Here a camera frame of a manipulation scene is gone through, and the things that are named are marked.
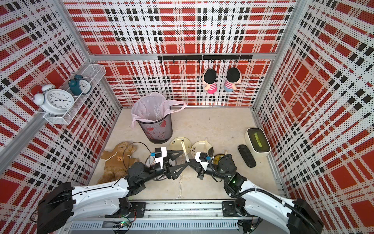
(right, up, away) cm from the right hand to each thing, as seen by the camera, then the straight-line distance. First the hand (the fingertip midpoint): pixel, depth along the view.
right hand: (188, 161), depth 69 cm
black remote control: (+36, -3, +22) cm, 42 cm away
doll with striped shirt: (+28, +48, +23) cm, 60 cm away
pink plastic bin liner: (-26, +29, +24) cm, 46 cm away
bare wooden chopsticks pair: (+23, -2, +25) cm, 34 cm away
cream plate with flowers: (-10, +3, +30) cm, 32 cm away
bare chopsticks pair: (+11, +3, +29) cm, 31 cm away
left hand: (0, +3, -4) cm, 5 cm away
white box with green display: (+43, +6, +25) cm, 50 cm away
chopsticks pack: (-1, +6, -9) cm, 11 cm away
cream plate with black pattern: (+6, +2, +27) cm, 28 cm away
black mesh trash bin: (-20, +13, +19) cm, 30 cm away
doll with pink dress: (+12, +48, +27) cm, 57 cm away
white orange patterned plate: (-15, +3, -10) cm, 19 cm away
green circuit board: (-33, -31, +1) cm, 45 cm away
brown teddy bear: (-43, -5, +15) cm, 46 cm away
